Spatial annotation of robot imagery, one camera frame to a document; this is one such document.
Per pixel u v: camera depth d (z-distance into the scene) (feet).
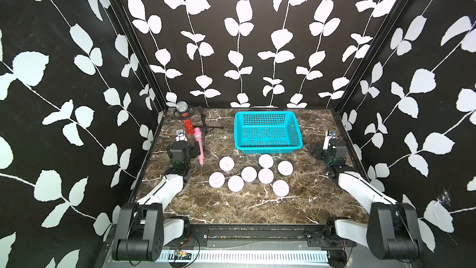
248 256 2.30
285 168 2.88
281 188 2.68
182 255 2.31
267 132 3.61
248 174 2.83
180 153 2.13
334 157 2.21
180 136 2.41
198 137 3.38
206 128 3.40
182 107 2.81
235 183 2.69
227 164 2.90
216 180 2.74
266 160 2.96
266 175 2.79
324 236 2.40
